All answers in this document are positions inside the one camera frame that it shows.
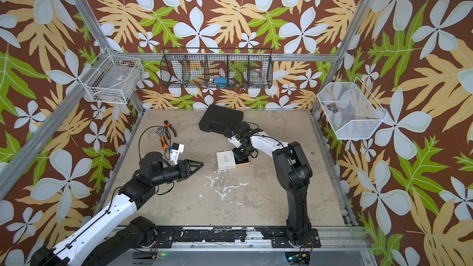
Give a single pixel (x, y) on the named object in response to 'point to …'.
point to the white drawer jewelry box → (226, 161)
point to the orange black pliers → (167, 125)
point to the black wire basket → (217, 68)
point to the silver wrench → (160, 131)
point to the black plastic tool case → (221, 120)
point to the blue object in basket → (220, 82)
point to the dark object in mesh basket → (333, 107)
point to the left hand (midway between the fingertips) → (203, 164)
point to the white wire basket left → (112, 79)
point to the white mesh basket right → (351, 111)
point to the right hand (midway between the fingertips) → (237, 154)
